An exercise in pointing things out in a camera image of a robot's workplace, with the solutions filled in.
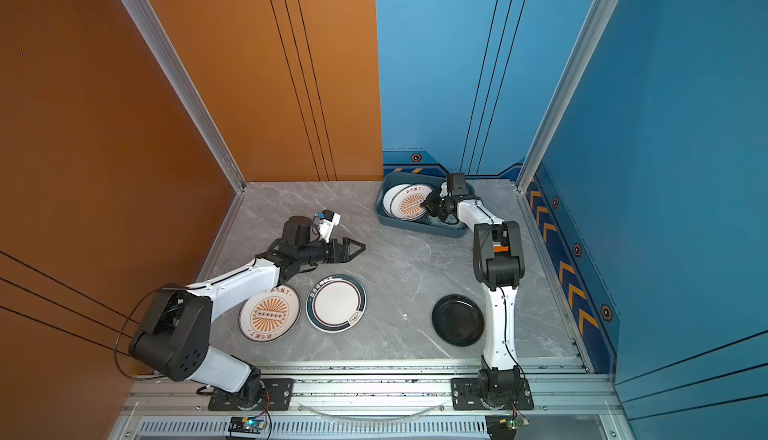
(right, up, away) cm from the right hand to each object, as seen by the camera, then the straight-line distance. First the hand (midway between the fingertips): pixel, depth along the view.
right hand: (419, 203), depth 106 cm
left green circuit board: (-44, -54, -35) cm, 78 cm away
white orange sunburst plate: (-4, 0, +4) cm, 6 cm away
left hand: (-20, -13, -20) cm, 31 cm away
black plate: (+10, -34, -21) cm, 41 cm away
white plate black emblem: (-11, +3, +7) cm, 13 cm away
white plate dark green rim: (-27, -31, -16) cm, 44 cm away
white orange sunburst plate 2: (-45, -33, -19) cm, 59 cm away
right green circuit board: (+17, -55, -35) cm, 67 cm away
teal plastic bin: (+2, -8, -1) cm, 8 cm away
